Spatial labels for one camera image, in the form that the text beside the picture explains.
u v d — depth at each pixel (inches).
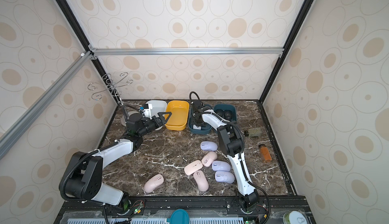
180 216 25.6
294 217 26.4
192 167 33.5
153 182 31.0
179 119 41.4
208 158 34.1
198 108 33.2
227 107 47.1
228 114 42.8
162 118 29.7
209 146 36.2
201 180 31.3
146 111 30.6
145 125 28.6
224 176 31.5
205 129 38.3
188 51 36.0
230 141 24.0
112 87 32.9
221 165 32.9
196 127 39.8
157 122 29.5
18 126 21.2
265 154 34.8
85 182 17.0
